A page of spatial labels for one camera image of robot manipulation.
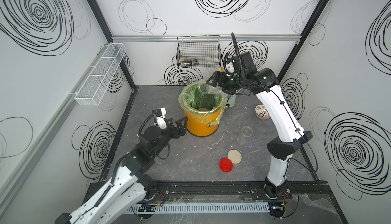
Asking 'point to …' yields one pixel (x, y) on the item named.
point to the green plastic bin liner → (204, 101)
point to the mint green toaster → (231, 101)
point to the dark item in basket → (189, 63)
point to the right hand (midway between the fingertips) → (212, 84)
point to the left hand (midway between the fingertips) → (180, 118)
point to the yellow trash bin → (203, 124)
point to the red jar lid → (226, 165)
